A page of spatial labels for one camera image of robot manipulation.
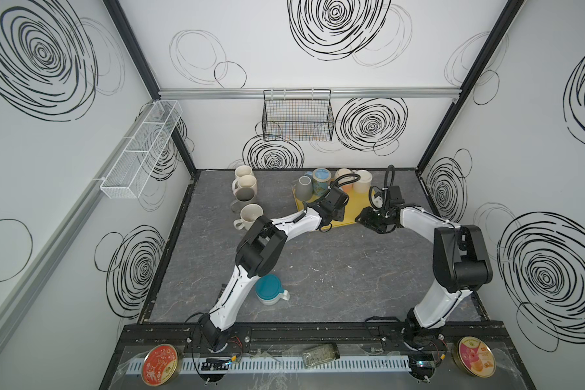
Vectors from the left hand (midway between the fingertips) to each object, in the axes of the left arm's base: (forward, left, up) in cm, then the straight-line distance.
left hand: (341, 207), depth 98 cm
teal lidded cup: (-34, +26, +2) cm, 43 cm away
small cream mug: (+13, -11, -1) cm, 17 cm away
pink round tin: (-49, -34, -2) cm, 60 cm away
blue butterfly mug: (+12, +8, +5) cm, 15 cm away
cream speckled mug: (-5, +37, 0) cm, 38 cm away
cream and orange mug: (+13, -5, -3) cm, 14 cm away
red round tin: (-55, +54, -2) cm, 77 cm away
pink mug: (+9, +41, +2) cm, 42 cm away
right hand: (-5, -6, -1) cm, 8 cm away
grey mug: (+3, +40, +2) cm, 41 cm away
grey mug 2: (+10, +15, 0) cm, 18 cm away
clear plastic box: (-51, +9, -2) cm, 52 cm away
